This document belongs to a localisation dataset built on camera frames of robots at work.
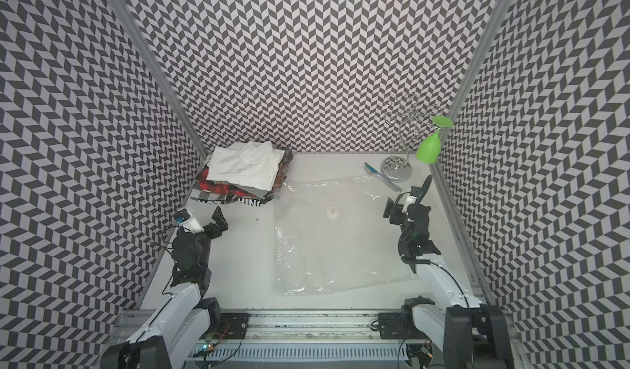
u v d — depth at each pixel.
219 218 0.76
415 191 0.73
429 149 0.88
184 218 0.68
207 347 0.67
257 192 0.97
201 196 1.00
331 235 0.96
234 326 0.72
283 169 1.02
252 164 0.98
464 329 0.40
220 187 0.98
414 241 0.64
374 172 1.13
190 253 0.61
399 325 0.73
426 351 0.68
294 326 0.75
